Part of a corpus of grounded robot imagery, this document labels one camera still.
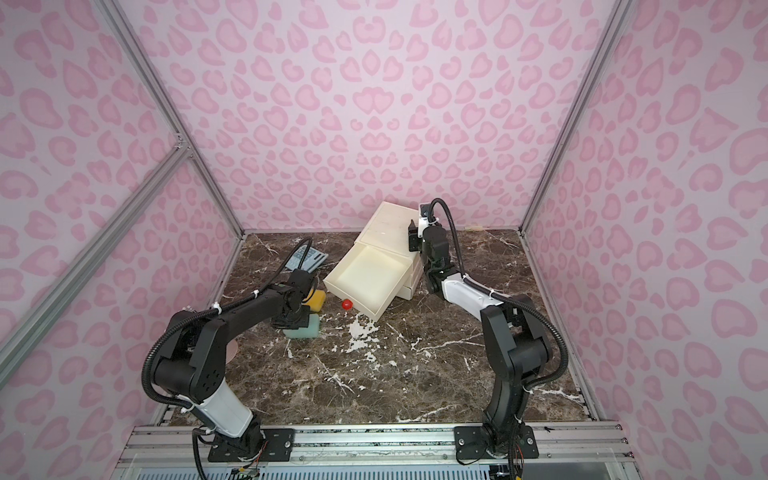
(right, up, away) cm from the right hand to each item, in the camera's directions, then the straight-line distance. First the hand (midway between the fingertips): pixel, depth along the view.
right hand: (422, 223), depth 92 cm
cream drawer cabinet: (-9, -2, -1) cm, 9 cm away
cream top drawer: (-16, -17, -2) cm, 23 cm away
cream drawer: (-5, -21, +2) cm, 22 cm away
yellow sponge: (-33, -24, +3) cm, 41 cm away
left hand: (-39, -30, +2) cm, 49 cm away
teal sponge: (-33, -33, -1) cm, 47 cm away
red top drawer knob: (-21, -23, -12) cm, 33 cm away
